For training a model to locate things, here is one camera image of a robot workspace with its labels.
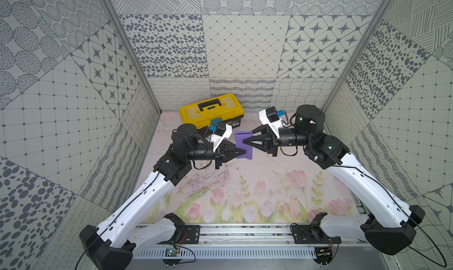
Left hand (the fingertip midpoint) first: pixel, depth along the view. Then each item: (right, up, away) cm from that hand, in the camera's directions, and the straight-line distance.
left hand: (244, 146), depth 56 cm
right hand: (0, +2, -1) cm, 2 cm away
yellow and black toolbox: (-7, +18, +44) cm, 48 cm away
